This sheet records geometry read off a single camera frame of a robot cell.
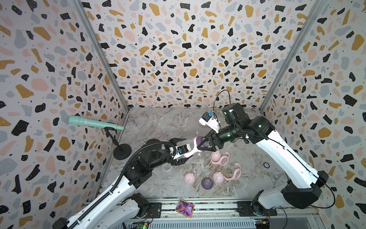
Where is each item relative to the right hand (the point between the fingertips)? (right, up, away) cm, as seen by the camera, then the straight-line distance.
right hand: (203, 144), depth 61 cm
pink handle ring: (+20, -23, +21) cm, 37 cm away
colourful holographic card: (-9, -35, +12) cm, 38 cm away
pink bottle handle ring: (-7, -4, -4) cm, 9 cm away
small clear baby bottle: (-18, -17, +15) cm, 29 cm away
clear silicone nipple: (+4, -20, +25) cm, 32 cm away
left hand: (-6, -1, +5) cm, 8 cm away
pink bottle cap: (-6, -22, +19) cm, 30 cm away
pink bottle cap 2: (+10, -23, +20) cm, 32 cm away
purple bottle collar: (+4, -26, +20) cm, 33 cm away
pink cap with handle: (+11, -13, +29) cm, 34 cm away
